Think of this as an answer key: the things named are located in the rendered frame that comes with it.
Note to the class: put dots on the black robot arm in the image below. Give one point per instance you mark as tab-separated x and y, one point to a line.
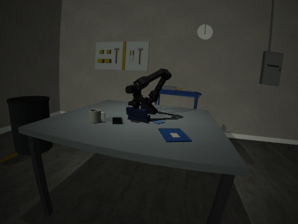
144	81

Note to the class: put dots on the grey mug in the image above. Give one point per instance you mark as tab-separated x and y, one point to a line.
95	116

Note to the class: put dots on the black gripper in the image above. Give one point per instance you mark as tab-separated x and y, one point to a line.
134	103

